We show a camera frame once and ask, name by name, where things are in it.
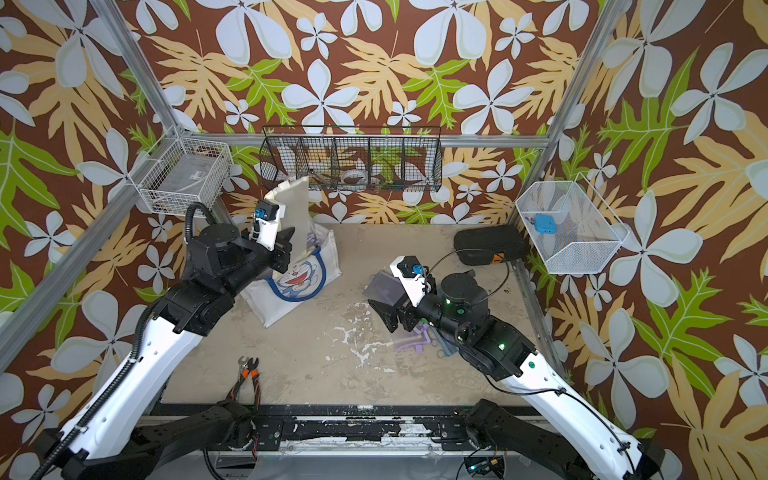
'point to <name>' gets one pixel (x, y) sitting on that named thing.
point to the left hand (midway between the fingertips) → (291, 225)
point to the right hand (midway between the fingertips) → (383, 285)
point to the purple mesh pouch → (388, 287)
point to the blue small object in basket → (544, 224)
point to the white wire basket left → (183, 173)
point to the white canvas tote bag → (311, 267)
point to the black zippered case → (490, 245)
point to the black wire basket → (355, 158)
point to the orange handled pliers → (248, 365)
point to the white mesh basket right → (588, 231)
